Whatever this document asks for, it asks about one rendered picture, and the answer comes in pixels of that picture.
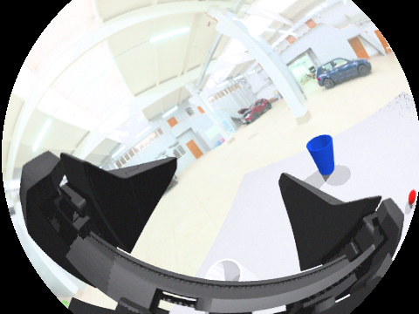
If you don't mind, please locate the red ball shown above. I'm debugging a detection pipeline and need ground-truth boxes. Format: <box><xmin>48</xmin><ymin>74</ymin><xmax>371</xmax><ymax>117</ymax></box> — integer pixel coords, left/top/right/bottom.
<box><xmin>409</xmin><ymin>191</ymin><xmax>416</xmax><ymax>203</ymax></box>

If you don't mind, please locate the white cup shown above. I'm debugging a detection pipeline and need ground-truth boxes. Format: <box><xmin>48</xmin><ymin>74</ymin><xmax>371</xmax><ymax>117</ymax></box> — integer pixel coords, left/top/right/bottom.
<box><xmin>206</xmin><ymin>258</ymin><xmax>258</xmax><ymax>282</ymax></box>

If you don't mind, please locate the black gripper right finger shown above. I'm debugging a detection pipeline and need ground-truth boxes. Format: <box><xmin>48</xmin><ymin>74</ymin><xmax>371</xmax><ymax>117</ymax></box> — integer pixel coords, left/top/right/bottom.
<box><xmin>278</xmin><ymin>172</ymin><xmax>381</xmax><ymax>271</ymax></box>

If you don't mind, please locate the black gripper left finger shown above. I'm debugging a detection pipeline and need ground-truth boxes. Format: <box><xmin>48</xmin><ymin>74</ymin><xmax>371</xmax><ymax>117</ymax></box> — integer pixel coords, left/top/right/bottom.
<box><xmin>60</xmin><ymin>153</ymin><xmax>178</xmax><ymax>254</ymax></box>

